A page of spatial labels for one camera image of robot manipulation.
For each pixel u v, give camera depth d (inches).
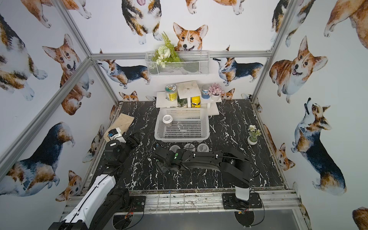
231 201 28.9
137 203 29.0
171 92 37.6
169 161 23.9
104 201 21.3
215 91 36.6
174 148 34.5
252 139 36.4
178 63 33.6
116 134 27.8
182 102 43.3
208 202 29.6
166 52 30.5
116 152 24.3
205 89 38.6
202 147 34.6
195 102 42.9
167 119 39.7
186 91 38.4
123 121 43.3
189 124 42.0
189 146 34.6
